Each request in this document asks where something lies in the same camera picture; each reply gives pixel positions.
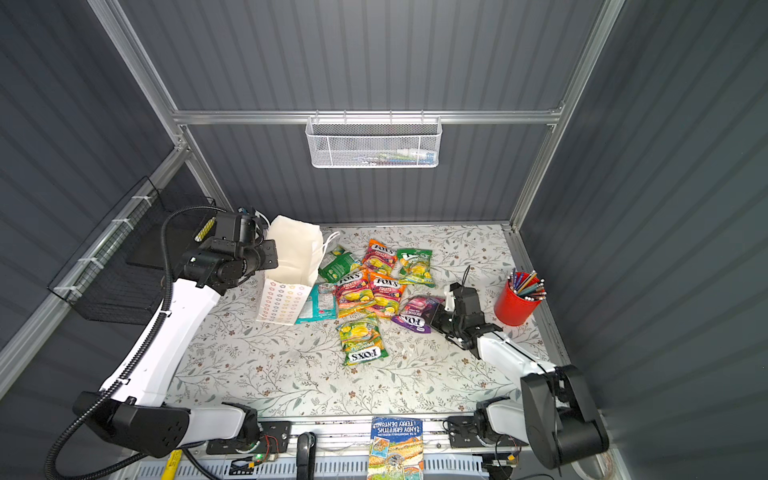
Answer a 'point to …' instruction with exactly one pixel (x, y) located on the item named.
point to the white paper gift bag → (299, 252)
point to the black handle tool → (305, 456)
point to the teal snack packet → (320, 305)
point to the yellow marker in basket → (205, 229)
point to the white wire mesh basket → (374, 142)
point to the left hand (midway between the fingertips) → (267, 250)
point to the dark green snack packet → (336, 264)
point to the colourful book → (396, 449)
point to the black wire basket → (119, 275)
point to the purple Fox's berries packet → (417, 312)
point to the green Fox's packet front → (361, 342)
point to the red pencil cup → (519, 298)
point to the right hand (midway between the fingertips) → (427, 315)
